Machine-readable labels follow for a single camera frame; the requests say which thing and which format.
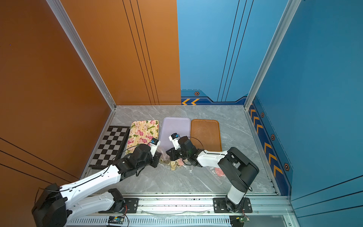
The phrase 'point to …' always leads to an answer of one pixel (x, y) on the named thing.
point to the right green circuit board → (238, 221)
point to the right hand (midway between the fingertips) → (167, 152)
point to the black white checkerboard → (110, 146)
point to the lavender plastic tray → (180, 125)
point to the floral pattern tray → (142, 132)
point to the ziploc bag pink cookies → (214, 179)
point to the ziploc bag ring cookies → (164, 158)
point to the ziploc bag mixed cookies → (175, 163)
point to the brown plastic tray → (205, 135)
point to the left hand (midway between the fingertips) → (162, 152)
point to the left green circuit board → (116, 219)
